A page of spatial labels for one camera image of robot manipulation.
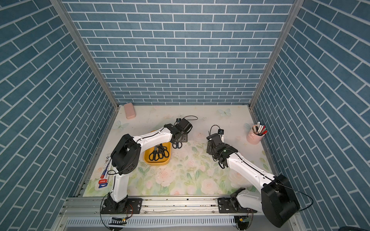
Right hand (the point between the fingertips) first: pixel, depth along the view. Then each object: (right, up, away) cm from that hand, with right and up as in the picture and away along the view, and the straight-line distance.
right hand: (216, 146), depth 87 cm
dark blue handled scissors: (-25, -1, +9) cm, 27 cm away
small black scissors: (-34, -4, +6) cm, 35 cm away
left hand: (-19, +4, +8) cm, 21 cm away
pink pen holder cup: (+25, +4, +6) cm, 26 cm away
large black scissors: (-39, -7, +4) cm, 40 cm away
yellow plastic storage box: (-35, -10, +1) cm, 36 cm away
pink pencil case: (-67, +23, +31) cm, 77 cm away
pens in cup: (+30, +10, +6) cm, 32 cm away
